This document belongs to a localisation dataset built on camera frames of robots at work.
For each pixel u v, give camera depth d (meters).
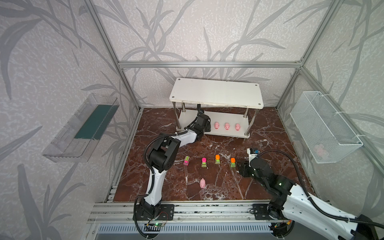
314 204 0.48
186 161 0.89
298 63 0.94
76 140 0.64
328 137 0.63
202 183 0.82
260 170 0.59
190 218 0.72
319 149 0.74
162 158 0.55
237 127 0.99
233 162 0.88
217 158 0.91
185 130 0.69
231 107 0.76
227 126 0.99
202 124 0.80
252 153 0.71
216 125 0.99
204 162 0.89
